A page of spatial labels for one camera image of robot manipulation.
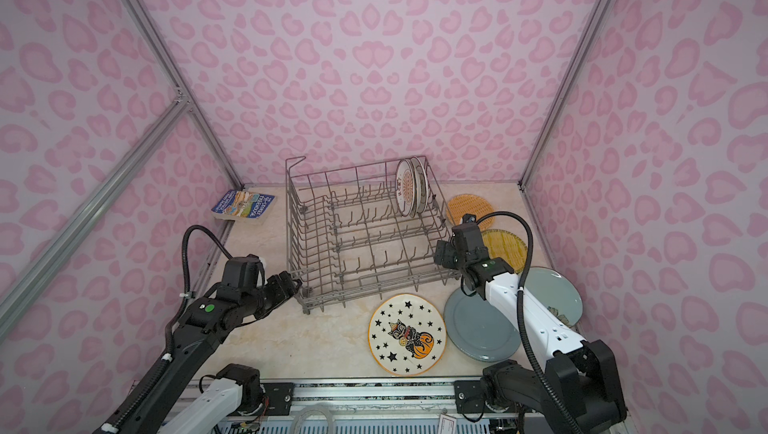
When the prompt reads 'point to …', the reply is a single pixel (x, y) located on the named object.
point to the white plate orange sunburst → (405, 187)
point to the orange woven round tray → (470, 204)
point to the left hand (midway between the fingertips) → (295, 283)
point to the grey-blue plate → (478, 329)
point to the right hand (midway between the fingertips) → (454, 247)
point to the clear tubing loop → (297, 422)
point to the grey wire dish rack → (350, 241)
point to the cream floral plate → (418, 184)
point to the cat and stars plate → (407, 334)
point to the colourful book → (245, 206)
